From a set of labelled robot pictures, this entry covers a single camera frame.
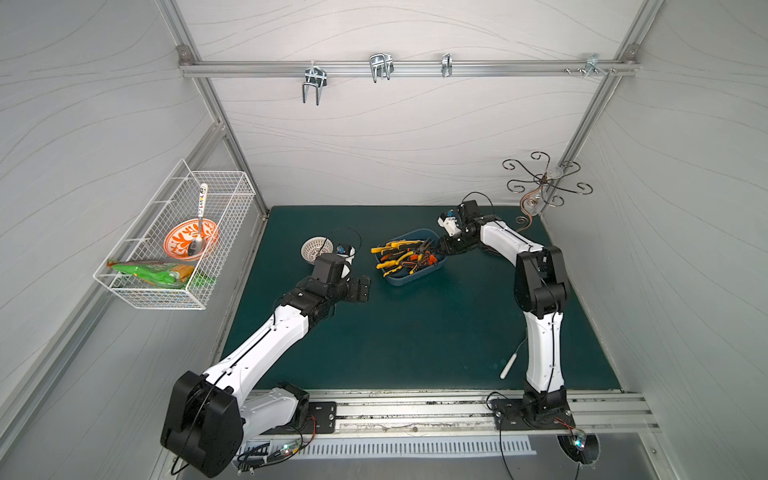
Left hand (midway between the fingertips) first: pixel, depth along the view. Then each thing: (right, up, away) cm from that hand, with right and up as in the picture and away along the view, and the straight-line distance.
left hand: (357, 279), depth 83 cm
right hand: (+27, +8, +20) cm, 35 cm away
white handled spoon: (-34, +10, -16) cm, 39 cm away
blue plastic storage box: (+16, +5, +16) cm, 23 cm away
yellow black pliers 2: (+11, +3, +15) cm, 19 cm away
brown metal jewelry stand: (+56, +28, +4) cm, 63 cm away
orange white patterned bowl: (-39, +12, -16) cm, 44 cm away
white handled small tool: (+43, -23, -1) cm, 49 cm away
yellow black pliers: (+10, +9, +16) cm, 21 cm away
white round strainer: (-18, +9, +22) cm, 29 cm away
